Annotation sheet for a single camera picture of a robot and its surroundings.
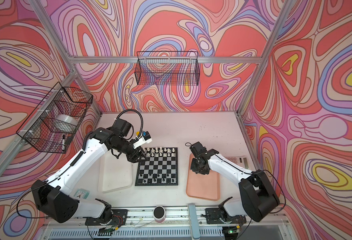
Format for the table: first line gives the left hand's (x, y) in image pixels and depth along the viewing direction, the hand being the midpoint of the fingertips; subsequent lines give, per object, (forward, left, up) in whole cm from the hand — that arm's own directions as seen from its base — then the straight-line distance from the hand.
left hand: (145, 154), depth 75 cm
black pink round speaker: (-24, -7, -15) cm, 29 cm away
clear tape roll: (+13, +39, +12) cm, 43 cm away
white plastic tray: (-3, +22, -20) cm, 29 cm away
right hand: (-3, -28, -17) cm, 33 cm away
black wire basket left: (+9, +42, +14) cm, 46 cm away
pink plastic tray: (-10, -32, -19) cm, 39 cm away
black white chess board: (0, -6, -18) cm, 19 cm away
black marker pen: (+2, +40, +5) cm, 40 cm away
